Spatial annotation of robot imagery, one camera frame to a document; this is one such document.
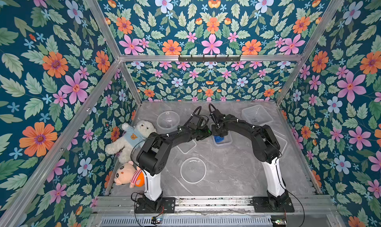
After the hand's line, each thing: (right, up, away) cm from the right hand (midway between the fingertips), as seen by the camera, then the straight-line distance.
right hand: (219, 130), depth 102 cm
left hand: (-4, 0, -9) cm, 10 cm away
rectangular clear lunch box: (+5, -4, -6) cm, 9 cm away
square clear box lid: (+42, -6, -4) cm, 42 cm away
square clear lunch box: (+31, +10, +13) cm, 35 cm away
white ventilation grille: (-18, -40, -31) cm, 54 cm away
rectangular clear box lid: (-23, -10, -6) cm, 26 cm away
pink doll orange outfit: (-52, -20, -23) cm, 61 cm away
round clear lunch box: (-37, +7, +6) cm, 38 cm away
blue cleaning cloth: (-1, -5, -6) cm, 8 cm away
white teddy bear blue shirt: (-55, -3, -11) cm, 56 cm away
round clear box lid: (-17, -22, -15) cm, 32 cm away
